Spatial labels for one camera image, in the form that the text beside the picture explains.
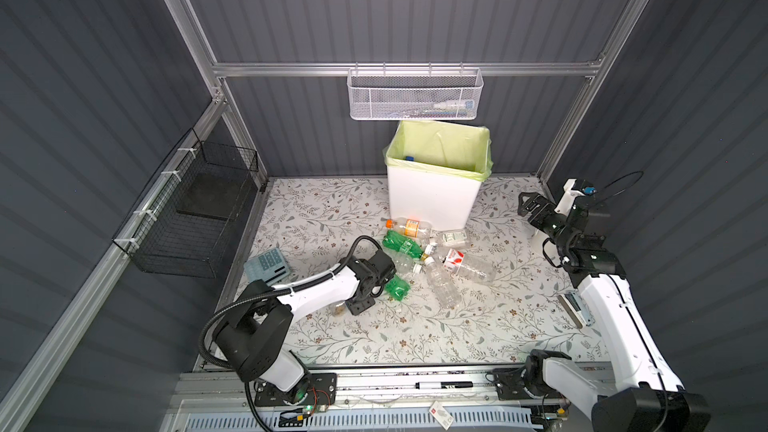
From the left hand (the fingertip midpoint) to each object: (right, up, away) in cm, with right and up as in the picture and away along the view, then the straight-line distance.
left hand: (353, 295), depth 86 cm
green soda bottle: (+15, +14, +11) cm, 23 cm away
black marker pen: (+24, -19, -12) cm, 33 cm away
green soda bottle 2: (+13, +2, 0) cm, 13 cm away
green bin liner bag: (+34, +45, +14) cm, 58 cm away
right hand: (+49, +27, -11) cm, 57 cm away
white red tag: (+23, -23, -17) cm, 37 cm away
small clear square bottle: (+31, +15, +10) cm, 36 cm away
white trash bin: (+27, +27, +5) cm, 38 cm away
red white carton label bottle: (+31, +9, +4) cm, 33 cm away
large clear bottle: (+28, +1, +7) cm, 29 cm away
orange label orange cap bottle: (+18, +19, +13) cm, 29 cm away
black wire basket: (-40, +21, -13) cm, 47 cm away
